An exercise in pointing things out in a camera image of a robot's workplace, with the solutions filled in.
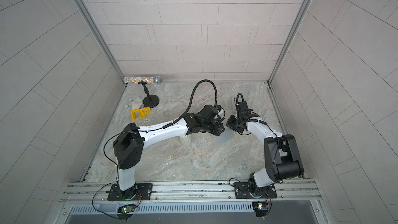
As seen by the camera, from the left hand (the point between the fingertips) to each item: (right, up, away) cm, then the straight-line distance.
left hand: (225, 129), depth 81 cm
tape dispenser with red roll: (+9, +14, +18) cm, 25 cm away
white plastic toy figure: (-56, +12, +19) cm, 60 cm away
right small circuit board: (+14, -32, -13) cm, 37 cm away
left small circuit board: (-44, -30, -16) cm, 56 cm away
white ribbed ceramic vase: (-21, -5, -3) cm, 22 cm away
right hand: (+2, +1, +10) cm, 10 cm away
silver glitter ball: (-38, +27, +6) cm, 47 cm away
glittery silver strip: (-52, +27, +6) cm, 59 cm away
